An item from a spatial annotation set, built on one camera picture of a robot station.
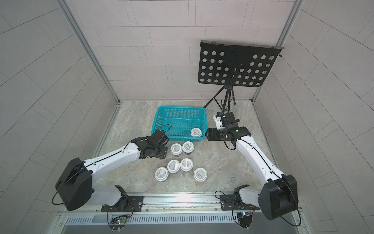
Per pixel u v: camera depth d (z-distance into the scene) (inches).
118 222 25.3
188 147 33.3
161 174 29.5
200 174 29.6
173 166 29.7
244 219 26.6
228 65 29.5
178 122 41.1
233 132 21.8
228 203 27.9
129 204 27.4
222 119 24.9
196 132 35.9
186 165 31.1
